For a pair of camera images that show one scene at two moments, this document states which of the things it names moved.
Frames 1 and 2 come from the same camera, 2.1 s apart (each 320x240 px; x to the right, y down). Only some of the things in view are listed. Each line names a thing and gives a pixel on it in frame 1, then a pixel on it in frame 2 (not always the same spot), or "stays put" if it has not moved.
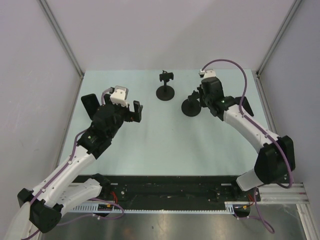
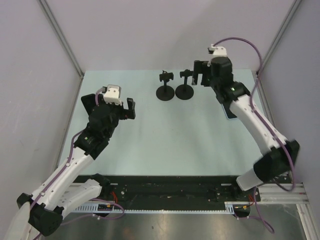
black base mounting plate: x=176 y=189 stays put
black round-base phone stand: x=191 y=107 → x=184 y=92
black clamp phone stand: x=165 y=93 stays put
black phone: x=91 y=103 stays put
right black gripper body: x=202 y=97 → x=202 y=67
